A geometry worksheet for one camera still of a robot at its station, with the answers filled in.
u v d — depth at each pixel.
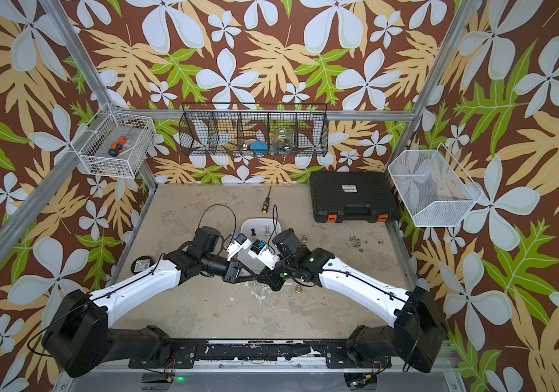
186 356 0.74
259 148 0.94
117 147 0.80
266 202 1.12
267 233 1.01
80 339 0.41
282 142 0.96
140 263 0.93
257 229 0.99
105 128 0.86
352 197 1.12
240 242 0.72
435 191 0.81
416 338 0.39
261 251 0.67
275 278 0.67
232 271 0.68
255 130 0.98
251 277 0.73
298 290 0.86
